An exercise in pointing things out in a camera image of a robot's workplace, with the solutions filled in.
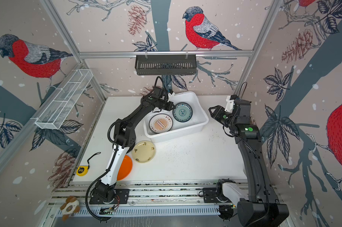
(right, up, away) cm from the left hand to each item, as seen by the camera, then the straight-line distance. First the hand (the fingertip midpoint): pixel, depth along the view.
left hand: (175, 106), depth 99 cm
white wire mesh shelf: (-63, +3, -22) cm, 67 cm away
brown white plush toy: (-52, -51, -31) cm, 79 cm away
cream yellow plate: (-21, -30, -9) cm, 37 cm away
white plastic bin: (+18, -10, +4) cm, 20 cm away
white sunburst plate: (-11, -13, +3) cm, 17 cm away
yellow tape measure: (-55, -38, -18) cm, 70 cm away
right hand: (+18, -3, -28) cm, 33 cm away
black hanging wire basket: (-7, +31, +6) cm, 33 cm away
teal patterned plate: (+6, -5, +2) cm, 7 cm away
